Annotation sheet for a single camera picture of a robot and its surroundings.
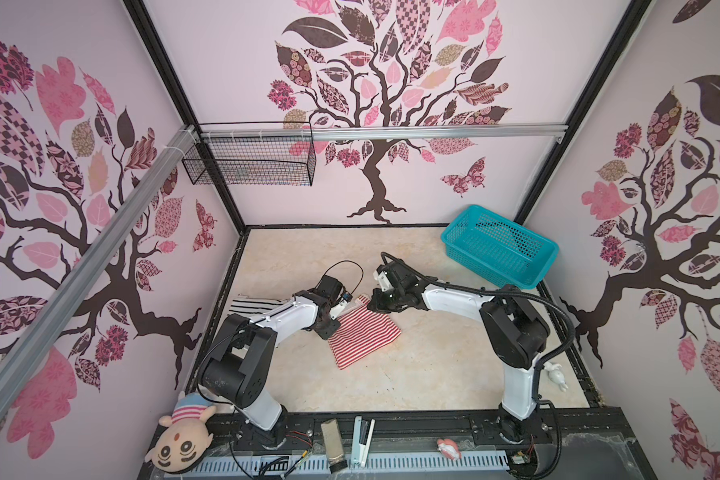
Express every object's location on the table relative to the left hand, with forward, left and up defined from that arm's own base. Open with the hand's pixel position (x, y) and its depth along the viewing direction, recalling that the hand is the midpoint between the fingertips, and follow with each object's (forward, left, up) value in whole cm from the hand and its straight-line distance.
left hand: (321, 326), depth 92 cm
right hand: (+6, -14, +5) cm, 16 cm away
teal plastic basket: (+33, -66, 0) cm, 74 cm away
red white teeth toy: (-33, -33, +5) cm, 47 cm away
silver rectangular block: (-32, -6, +3) cm, 33 cm away
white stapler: (-30, -13, +3) cm, 32 cm away
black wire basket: (+45, +23, +33) cm, 60 cm away
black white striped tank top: (+6, +23, +1) cm, 24 cm away
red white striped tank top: (-2, -13, +2) cm, 13 cm away
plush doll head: (-30, +29, +4) cm, 42 cm away
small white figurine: (-16, -66, +4) cm, 68 cm away
